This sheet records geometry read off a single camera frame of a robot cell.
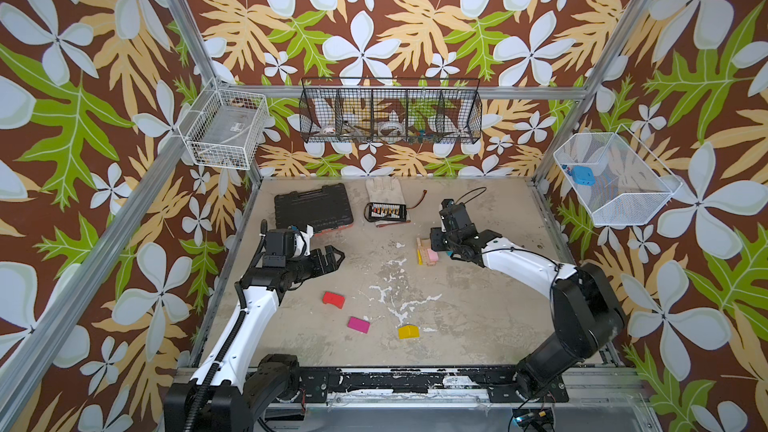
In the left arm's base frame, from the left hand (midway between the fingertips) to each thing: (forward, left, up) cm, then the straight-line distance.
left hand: (330, 255), depth 81 cm
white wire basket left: (+32, +33, +19) cm, 49 cm away
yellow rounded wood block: (-16, -22, -13) cm, 30 cm away
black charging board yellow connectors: (+26, -17, -13) cm, 33 cm away
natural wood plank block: (+7, -28, -7) cm, 29 cm away
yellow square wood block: (+7, -26, -12) cm, 30 cm away
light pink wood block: (+6, -31, -10) cm, 33 cm away
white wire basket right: (+13, -80, +17) cm, 82 cm away
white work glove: (+37, -16, -14) cm, 43 cm away
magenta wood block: (-14, -8, -15) cm, 22 cm away
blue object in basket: (+21, -73, +11) cm, 77 cm away
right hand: (+11, -30, -5) cm, 33 cm away
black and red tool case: (+26, +6, -12) cm, 29 cm away
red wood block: (-6, +1, -14) cm, 16 cm away
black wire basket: (+46, -17, +16) cm, 52 cm away
